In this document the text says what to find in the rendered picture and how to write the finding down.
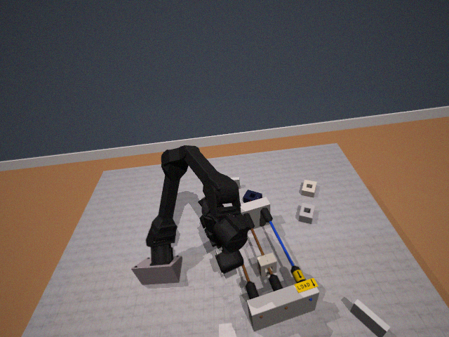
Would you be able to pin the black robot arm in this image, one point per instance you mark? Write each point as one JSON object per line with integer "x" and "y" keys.
{"x": 228, "y": 224}

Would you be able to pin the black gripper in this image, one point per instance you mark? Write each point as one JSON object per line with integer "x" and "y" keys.
{"x": 227, "y": 261}

